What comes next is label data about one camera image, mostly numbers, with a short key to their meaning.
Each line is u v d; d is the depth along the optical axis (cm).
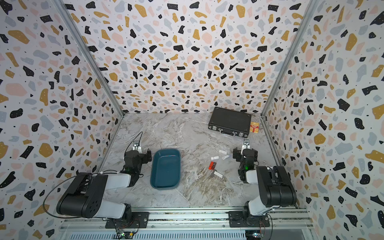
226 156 97
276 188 45
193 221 76
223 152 100
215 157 97
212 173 90
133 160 70
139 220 73
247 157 72
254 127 113
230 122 110
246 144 81
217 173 90
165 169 92
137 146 79
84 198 44
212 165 93
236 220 73
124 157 70
